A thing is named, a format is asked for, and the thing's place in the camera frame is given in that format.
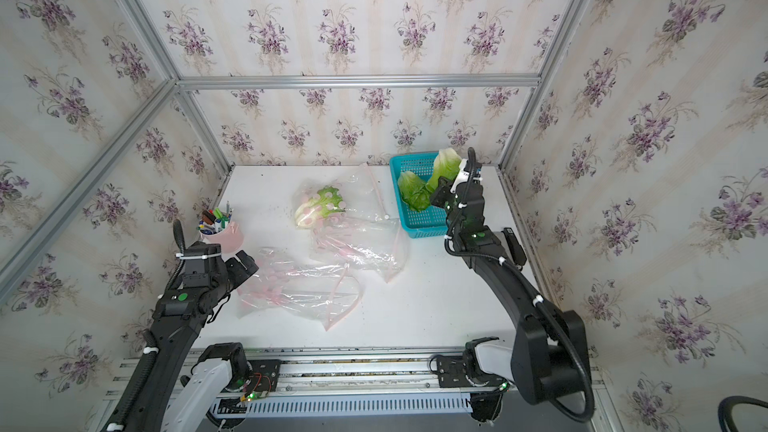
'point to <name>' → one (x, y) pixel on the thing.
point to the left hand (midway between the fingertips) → (241, 269)
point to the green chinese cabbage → (414, 191)
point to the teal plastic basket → (429, 221)
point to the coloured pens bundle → (214, 220)
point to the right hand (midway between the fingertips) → (445, 177)
